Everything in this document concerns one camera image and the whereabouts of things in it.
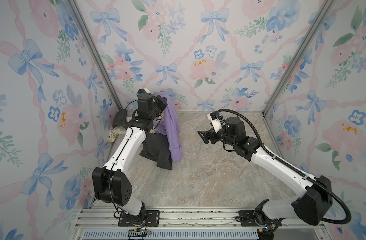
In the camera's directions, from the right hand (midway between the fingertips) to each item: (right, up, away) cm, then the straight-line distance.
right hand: (205, 126), depth 77 cm
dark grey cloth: (-28, -13, +12) cm, 33 cm away
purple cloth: (-20, +1, +5) cm, 20 cm away
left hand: (-19, +16, 0) cm, 25 cm away
